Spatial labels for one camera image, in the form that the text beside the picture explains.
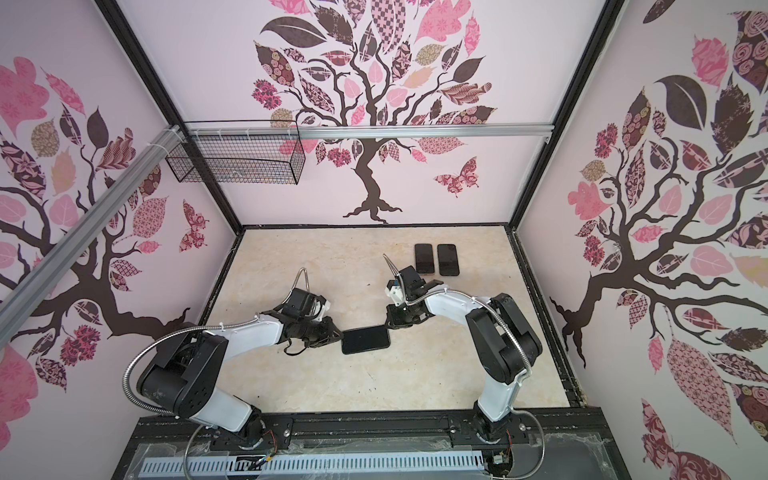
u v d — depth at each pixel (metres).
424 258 1.15
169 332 0.84
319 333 0.80
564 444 0.72
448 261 1.10
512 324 0.49
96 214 0.64
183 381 0.44
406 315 0.79
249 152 0.95
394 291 0.86
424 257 1.14
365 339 0.90
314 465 0.70
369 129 0.93
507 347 0.48
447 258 1.10
